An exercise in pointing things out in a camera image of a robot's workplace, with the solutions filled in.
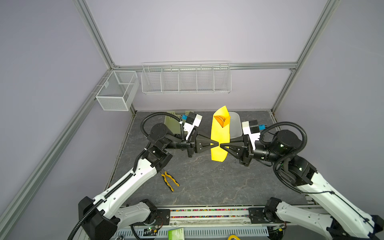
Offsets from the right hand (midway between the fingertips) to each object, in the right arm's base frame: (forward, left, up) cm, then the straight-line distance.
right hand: (220, 146), depth 51 cm
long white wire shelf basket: (+61, +16, -12) cm, 64 cm away
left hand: (-1, +1, 0) cm, 1 cm away
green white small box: (-22, +18, -40) cm, 50 cm away
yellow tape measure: (-23, -8, -42) cm, 48 cm away
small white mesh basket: (+49, +59, -14) cm, 78 cm away
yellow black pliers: (+6, +28, -42) cm, 50 cm away
